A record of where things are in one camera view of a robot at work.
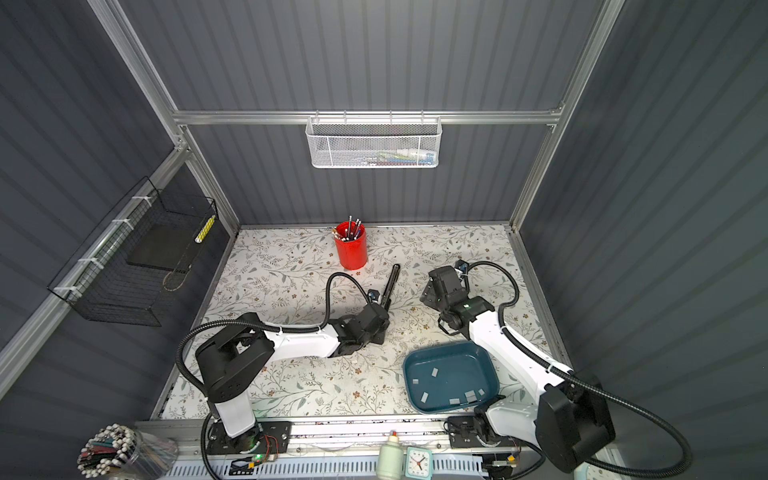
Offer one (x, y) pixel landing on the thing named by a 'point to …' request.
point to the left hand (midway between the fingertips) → (383, 324)
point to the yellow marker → (204, 229)
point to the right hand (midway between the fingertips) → (438, 294)
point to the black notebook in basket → (167, 245)
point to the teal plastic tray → (448, 375)
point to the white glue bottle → (391, 459)
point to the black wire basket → (126, 267)
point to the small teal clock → (419, 463)
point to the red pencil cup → (352, 247)
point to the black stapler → (390, 287)
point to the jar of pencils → (125, 453)
